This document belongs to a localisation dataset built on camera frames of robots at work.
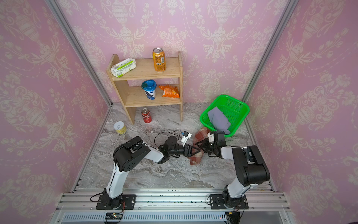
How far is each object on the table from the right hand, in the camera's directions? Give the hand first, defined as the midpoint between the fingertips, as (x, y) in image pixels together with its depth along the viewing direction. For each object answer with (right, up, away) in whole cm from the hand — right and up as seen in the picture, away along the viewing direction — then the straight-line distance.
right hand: (197, 144), depth 93 cm
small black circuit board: (-46, -33, -20) cm, 60 cm away
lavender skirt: (+17, +15, +7) cm, 24 cm away
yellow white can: (-55, +10, +7) cm, 56 cm away
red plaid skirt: (+2, +6, -1) cm, 7 cm away
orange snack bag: (-18, +35, -2) cm, 39 cm away
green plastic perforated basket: (+34, +22, +22) cm, 46 cm away
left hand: (0, -4, -7) cm, 8 cm away
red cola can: (-36, +19, +9) cm, 42 cm away
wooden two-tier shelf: (-45, +33, +5) cm, 56 cm away
